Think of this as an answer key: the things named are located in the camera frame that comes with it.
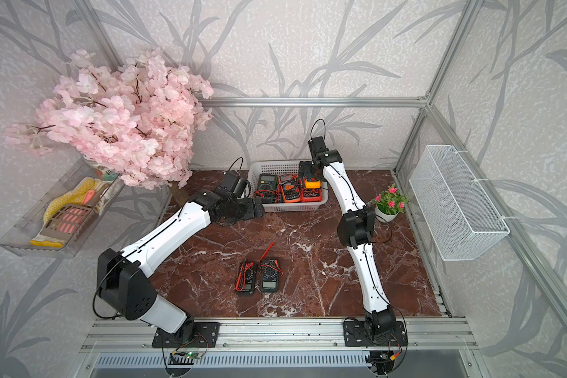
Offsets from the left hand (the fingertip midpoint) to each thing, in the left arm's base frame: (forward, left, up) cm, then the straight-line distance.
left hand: (255, 212), depth 83 cm
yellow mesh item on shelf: (-1, +49, +16) cm, 51 cm away
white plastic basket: (+33, -8, -10) cm, 35 cm away
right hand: (+24, -21, -4) cm, 32 cm away
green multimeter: (+19, -2, -9) cm, 21 cm away
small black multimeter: (-19, +3, -14) cm, 24 cm away
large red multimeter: (+13, -21, -6) cm, 25 cm away
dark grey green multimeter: (-16, -6, -13) cm, 21 cm away
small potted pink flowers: (+7, -51, -4) cm, 52 cm away
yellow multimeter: (+16, -21, -3) cm, 27 cm away
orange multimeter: (+20, -12, -9) cm, 25 cm away
